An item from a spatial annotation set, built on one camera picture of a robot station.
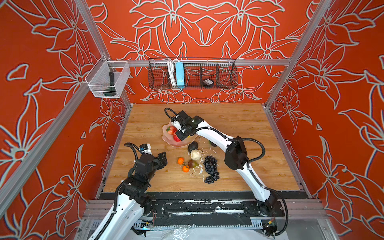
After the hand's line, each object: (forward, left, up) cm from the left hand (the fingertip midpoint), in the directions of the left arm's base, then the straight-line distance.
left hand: (161, 154), depth 79 cm
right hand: (+19, -8, -4) cm, 20 cm away
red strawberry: (+21, -2, -6) cm, 22 cm away
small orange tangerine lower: (-4, -13, -11) cm, 18 cm away
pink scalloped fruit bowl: (+16, 0, -9) cm, 19 cm away
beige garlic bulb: (+5, -19, -8) cm, 21 cm away
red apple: (+10, -7, +1) cm, 12 cm away
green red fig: (-1, -17, -9) cm, 19 cm away
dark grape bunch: (-1, -28, -9) cm, 29 cm away
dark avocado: (+11, -17, -9) cm, 22 cm away
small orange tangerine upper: (+2, -10, -10) cm, 14 cm away
